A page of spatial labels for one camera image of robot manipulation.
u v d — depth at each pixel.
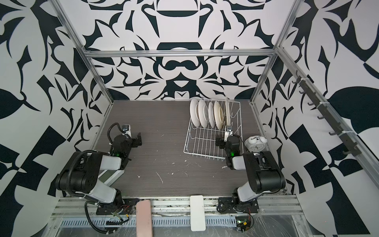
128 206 0.72
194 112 0.96
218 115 0.94
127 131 0.81
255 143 0.85
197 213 0.70
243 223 0.71
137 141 0.86
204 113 0.95
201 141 0.94
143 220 0.69
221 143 0.86
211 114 0.96
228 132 0.81
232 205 0.74
